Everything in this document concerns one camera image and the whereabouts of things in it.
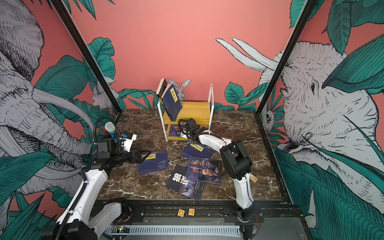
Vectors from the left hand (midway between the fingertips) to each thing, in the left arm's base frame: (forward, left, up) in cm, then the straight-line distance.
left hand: (144, 149), depth 78 cm
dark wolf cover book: (-12, -17, -17) cm, 27 cm away
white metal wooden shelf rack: (+22, -32, +3) cm, 39 cm away
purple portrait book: (-6, -33, -17) cm, 38 cm away
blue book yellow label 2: (+1, -2, -18) cm, 18 cm away
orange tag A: (-28, -24, -17) cm, 41 cm away
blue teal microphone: (+11, +19, +5) cm, 22 cm away
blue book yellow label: (+23, -14, +12) cm, 30 cm away
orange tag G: (-28, -19, -16) cm, 37 cm away
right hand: (+18, -27, -9) cm, 34 cm away
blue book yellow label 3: (+8, -30, -19) cm, 36 cm away
